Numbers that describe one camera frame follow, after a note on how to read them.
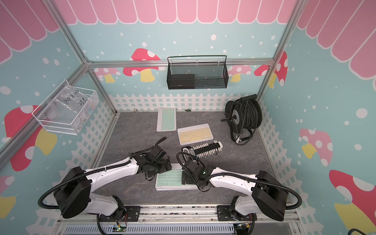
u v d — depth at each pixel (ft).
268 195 1.38
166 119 3.78
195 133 3.47
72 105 2.37
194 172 2.05
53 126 2.12
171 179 2.73
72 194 1.38
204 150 3.18
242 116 2.79
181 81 3.01
